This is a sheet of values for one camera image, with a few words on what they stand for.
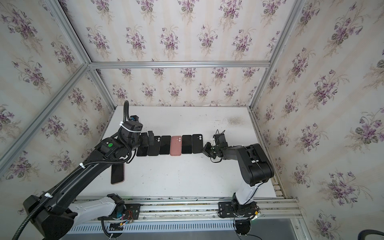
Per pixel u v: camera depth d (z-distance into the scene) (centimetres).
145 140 66
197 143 99
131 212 72
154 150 95
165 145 99
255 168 48
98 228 69
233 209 73
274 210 75
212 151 84
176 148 97
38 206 37
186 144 99
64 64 79
